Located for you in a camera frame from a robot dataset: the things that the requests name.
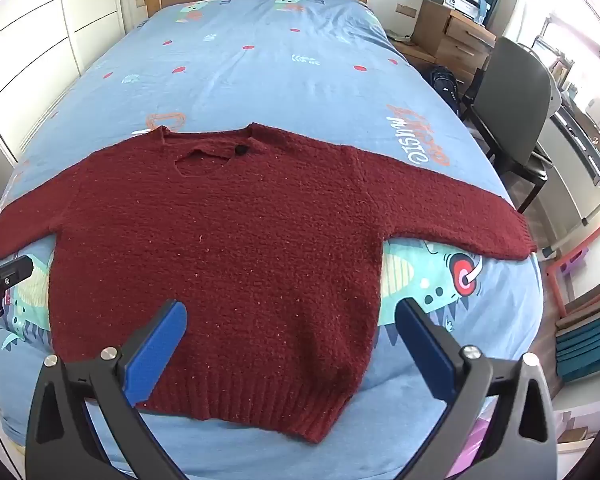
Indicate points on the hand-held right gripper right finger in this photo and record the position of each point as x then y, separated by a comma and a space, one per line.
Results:
425, 350

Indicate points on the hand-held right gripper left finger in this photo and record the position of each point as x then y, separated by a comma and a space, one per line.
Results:
155, 355

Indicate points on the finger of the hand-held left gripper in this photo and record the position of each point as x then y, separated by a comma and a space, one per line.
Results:
7, 272

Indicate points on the dark red knit sweater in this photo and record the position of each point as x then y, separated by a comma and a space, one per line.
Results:
230, 260

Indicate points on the pink plastic bag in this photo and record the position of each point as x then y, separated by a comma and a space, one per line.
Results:
472, 447

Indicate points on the stack of teal mats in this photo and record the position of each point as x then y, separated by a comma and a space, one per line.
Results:
587, 345

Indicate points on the white wardrobe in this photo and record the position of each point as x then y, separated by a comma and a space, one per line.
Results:
40, 35

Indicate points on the white cluttered desk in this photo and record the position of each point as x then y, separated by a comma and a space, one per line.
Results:
575, 160

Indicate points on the dark blue backpack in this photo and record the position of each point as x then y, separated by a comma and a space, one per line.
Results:
445, 87

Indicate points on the grey chair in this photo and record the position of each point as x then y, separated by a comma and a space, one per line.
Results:
515, 95

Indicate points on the blue printed bed sheet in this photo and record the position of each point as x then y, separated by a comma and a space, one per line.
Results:
280, 75

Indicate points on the wooden drawer cabinet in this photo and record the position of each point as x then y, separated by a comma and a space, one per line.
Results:
460, 45

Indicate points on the red wooden frame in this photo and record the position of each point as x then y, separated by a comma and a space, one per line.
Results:
555, 280

